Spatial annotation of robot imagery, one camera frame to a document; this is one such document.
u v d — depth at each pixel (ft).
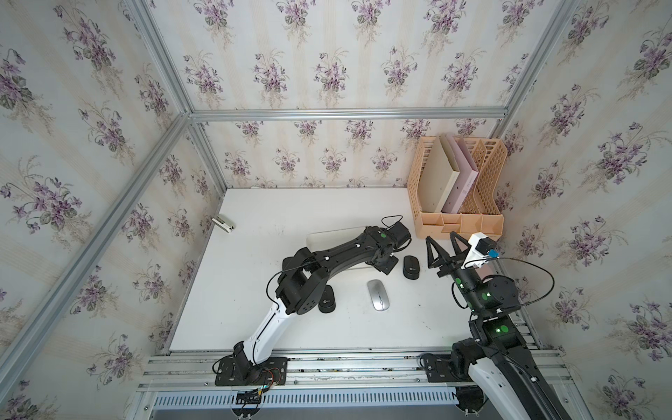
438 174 3.51
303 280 1.85
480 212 3.75
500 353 1.68
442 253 1.99
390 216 2.75
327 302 2.75
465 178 2.85
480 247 1.85
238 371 2.09
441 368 2.37
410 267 3.03
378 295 2.82
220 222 3.46
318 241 3.28
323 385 2.35
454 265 1.94
